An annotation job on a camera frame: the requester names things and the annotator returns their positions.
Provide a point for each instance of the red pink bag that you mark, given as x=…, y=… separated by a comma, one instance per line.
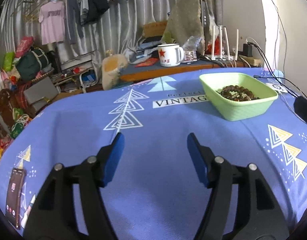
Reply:
x=24, y=46

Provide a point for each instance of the blue hanging trousers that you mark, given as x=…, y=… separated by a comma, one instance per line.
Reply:
x=73, y=21

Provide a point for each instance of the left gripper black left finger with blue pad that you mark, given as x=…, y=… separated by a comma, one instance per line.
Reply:
x=53, y=213

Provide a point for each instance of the black object at right edge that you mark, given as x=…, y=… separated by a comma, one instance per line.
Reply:
x=300, y=107

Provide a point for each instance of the dark green duffel bag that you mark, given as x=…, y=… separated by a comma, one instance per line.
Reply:
x=31, y=63

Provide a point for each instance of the beige stuffed sack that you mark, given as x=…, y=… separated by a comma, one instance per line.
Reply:
x=111, y=68

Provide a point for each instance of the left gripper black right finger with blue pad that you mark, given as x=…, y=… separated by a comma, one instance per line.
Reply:
x=258, y=213

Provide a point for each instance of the olive dotted cloth cover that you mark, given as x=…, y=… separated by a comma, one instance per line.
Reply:
x=185, y=22

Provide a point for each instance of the red packet on desk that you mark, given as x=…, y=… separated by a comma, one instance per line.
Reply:
x=149, y=62

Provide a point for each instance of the wooden desk blue top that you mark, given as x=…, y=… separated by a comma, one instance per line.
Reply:
x=134, y=74

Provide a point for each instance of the white enamel mug red star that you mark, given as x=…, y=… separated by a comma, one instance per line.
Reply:
x=170, y=55

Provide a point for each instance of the white round charger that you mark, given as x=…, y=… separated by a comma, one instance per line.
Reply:
x=277, y=88

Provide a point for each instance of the pink t-shirt on hanger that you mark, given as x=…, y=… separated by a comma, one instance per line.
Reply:
x=51, y=18

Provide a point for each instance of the grey cardboard box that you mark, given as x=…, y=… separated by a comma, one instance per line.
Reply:
x=40, y=94

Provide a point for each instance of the clear plastic bag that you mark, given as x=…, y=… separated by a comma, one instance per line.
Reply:
x=193, y=43

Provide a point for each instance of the white wifi router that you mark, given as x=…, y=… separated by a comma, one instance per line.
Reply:
x=220, y=48

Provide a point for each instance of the blue patterned tablecloth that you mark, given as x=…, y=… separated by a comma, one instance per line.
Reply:
x=155, y=192

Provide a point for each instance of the green plastic tray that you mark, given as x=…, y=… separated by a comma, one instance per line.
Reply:
x=237, y=96

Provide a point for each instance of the black smartphone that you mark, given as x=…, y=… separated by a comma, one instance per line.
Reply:
x=13, y=196

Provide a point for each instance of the black power adapter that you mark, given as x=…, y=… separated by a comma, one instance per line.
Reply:
x=247, y=49

